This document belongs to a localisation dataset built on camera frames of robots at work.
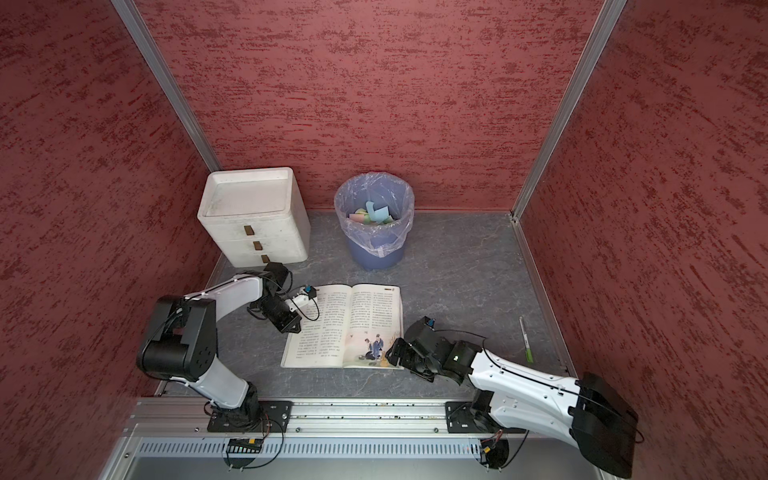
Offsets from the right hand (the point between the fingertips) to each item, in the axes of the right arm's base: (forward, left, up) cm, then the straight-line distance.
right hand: (397, 368), depth 79 cm
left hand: (+12, +31, -3) cm, 33 cm away
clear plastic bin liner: (+49, +13, +20) cm, 54 cm away
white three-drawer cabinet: (+37, +40, +22) cm, 59 cm away
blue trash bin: (+32, +10, +6) cm, 34 cm away
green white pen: (+7, -39, -4) cm, 40 cm away
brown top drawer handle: (+37, +44, +17) cm, 60 cm away
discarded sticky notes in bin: (+48, +7, +11) cm, 49 cm away
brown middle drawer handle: (+36, +45, +9) cm, 58 cm away
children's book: (+12, +14, -2) cm, 19 cm away
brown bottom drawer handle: (+37, +45, +2) cm, 58 cm away
